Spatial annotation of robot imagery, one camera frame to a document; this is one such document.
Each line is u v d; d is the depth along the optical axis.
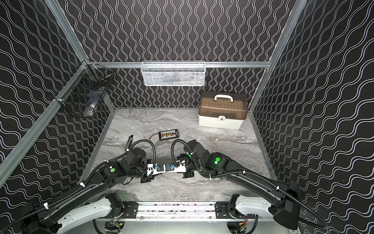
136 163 0.57
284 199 0.40
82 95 0.92
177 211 0.76
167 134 1.03
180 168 0.56
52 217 0.41
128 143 1.00
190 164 0.58
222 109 0.93
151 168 0.61
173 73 1.35
